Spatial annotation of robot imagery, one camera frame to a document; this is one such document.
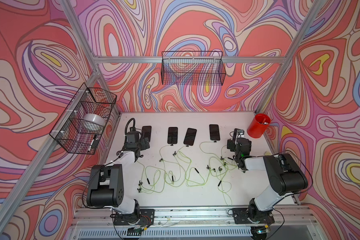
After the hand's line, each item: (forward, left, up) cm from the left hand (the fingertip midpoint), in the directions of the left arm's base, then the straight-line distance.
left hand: (140, 141), depth 94 cm
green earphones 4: (-20, -47, -7) cm, 52 cm away
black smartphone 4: (+11, -50, -5) cm, 52 cm away
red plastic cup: (+11, -79, +2) cm, 80 cm away
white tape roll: (-5, +16, +25) cm, 30 cm away
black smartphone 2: (+11, -20, -7) cm, 24 cm away
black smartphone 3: (+9, -33, -7) cm, 34 cm away
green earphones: (-22, -10, -8) cm, 25 cm away
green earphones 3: (-16, -30, -7) cm, 35 cm away
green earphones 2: (-10, -14, -7) cm, 18 cm away
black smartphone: (+14, -1, -6) cm, 15 cm away
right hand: (+1, -64, -2) cm, 64 cm away
